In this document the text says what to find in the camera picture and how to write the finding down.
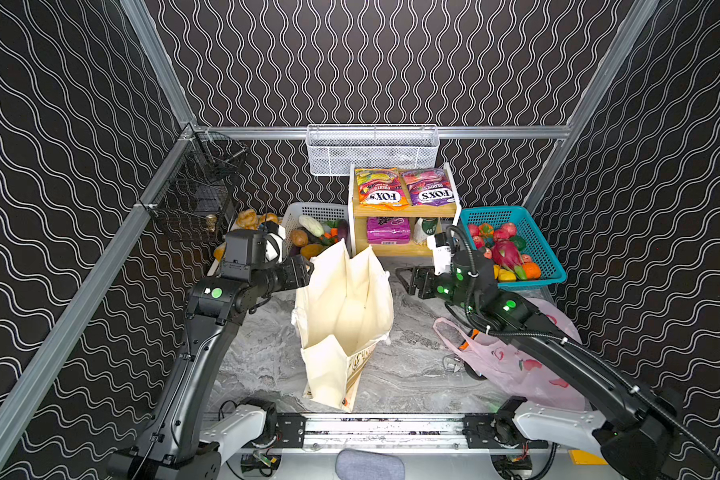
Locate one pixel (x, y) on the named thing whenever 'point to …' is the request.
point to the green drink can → (429, 225)
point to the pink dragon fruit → (507, 255)
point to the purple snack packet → (388, 230)
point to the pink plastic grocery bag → (516, 369)
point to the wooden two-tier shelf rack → (361, 249)
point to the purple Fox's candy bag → (429, 187)
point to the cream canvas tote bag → (344, 309)
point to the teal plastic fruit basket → (538, 246)
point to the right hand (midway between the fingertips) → (406, 270)
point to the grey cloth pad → (353, 464)
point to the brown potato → (299, 237)
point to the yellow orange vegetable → (310, 250)
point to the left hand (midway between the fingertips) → (308, 266)
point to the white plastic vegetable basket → (321, 211)
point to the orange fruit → (532, 270)
